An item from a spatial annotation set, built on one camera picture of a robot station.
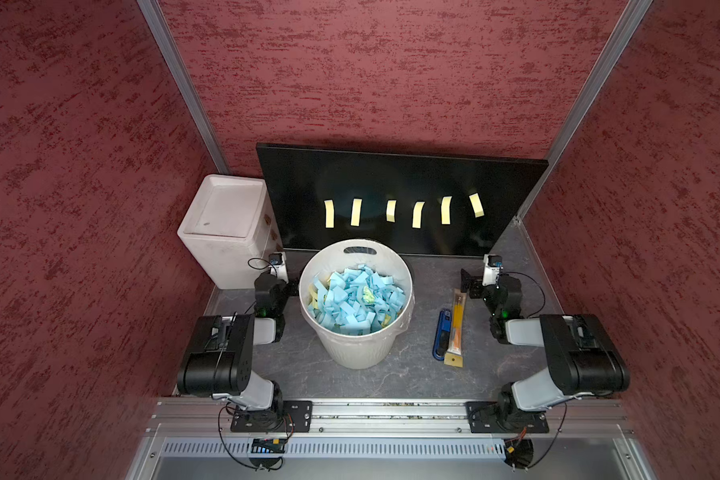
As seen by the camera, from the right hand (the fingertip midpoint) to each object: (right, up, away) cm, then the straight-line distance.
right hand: (474, 272), depth 94 cm
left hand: (-59, 0, -1) cm, 59 cm away
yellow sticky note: (-23, +15, -24) cm, 37 cm away
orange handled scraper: (-10, -23, -11) cm, 27 cm away
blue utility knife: (-13, -18, -9) cm, 24 cm away
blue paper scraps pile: (-37, -4, -24) cm, 45 cm away
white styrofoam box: (-74, +13, -11) cm, 76 cm away
